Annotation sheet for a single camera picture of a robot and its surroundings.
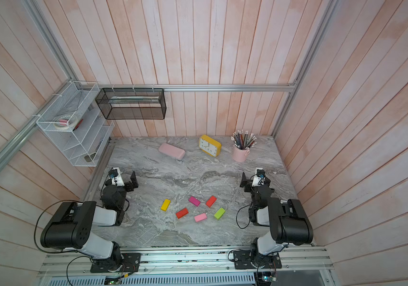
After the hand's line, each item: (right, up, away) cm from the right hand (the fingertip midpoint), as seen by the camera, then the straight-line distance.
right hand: (253, 172), depth 91 cm
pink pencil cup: (-4, +9, +13) cm, 16 cm away
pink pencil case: (-46, +11, +20) cm, 51 cm away
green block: (-18, -20, -5) cm, 27 cm away
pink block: (-28, -22, -5) cm, 36 cm away
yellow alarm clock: (-22, +14, +16) cm, 31 cm away
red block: (-22, -15, 0) cm, 27 cm away
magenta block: (-31, -15, 0) cm, 34 cm away
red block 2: (-37, -20, -3) cm, 42 cm away
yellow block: (-46, -17, 0) cm, 49 cm away
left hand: (-66, -1, 0) cm, 66 cm away
